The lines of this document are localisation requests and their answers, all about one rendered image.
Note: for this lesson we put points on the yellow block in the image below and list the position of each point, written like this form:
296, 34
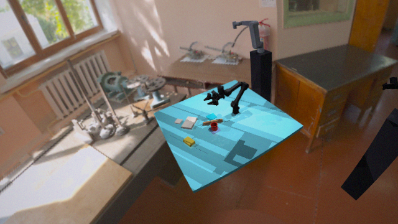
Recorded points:
188, 141

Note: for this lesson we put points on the red cup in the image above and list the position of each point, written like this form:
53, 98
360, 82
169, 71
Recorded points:
214, 126

